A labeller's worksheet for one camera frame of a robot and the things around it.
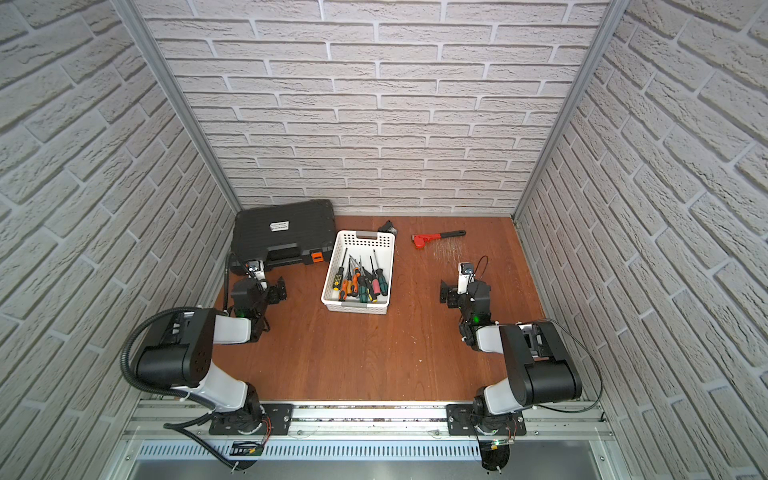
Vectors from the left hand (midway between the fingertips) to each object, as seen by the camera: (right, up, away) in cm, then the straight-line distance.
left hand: (265, 276), depth 94 cm
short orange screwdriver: (+29, -4, 0) cm, 30 cm away
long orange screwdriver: (+29, +1, +6) cm, 30 cm away
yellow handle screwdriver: (+27, -3, +3) cm, 27 cm away
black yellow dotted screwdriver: (+23, -1, +5) cm, 23 cm away
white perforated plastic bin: (+30, +10, +13) cm, 34 cm away
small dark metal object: (+40, +17, +20) cm, 48 cm away
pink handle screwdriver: (+36, -4, +1) cm, 36 cm away
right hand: (+63, 0, 0) cm, 63 cm away
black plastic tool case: (+2, +14, +11) cm, 18 cm away
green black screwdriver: (+32, -4, +1) cm, 32 cm away
